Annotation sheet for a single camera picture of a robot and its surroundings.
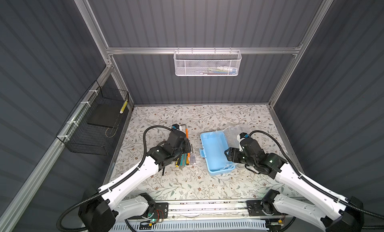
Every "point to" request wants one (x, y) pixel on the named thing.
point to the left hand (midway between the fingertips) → (189, 142)
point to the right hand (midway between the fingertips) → (230, 154)
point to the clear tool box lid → (231, 133)
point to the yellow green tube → (123, 107)
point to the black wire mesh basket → (92, 126)
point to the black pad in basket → (105, 115)
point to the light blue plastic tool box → (214, 144)
